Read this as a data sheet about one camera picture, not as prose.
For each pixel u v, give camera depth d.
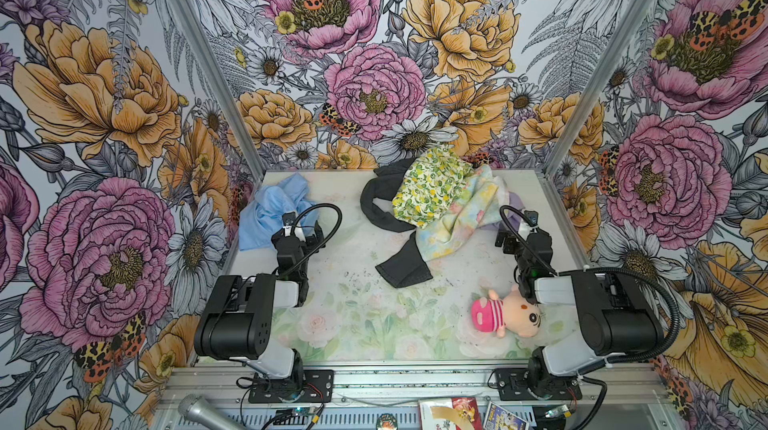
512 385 0.74
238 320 0.46
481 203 0.99
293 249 0.72
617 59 0.88
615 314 0.46
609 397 0.67
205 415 0.68
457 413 0.67
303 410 0.71
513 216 0.77
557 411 0.71
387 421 0.70
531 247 0.74
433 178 1.08
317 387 0.73
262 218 0.98
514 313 0.79
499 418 0.69
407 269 0.94
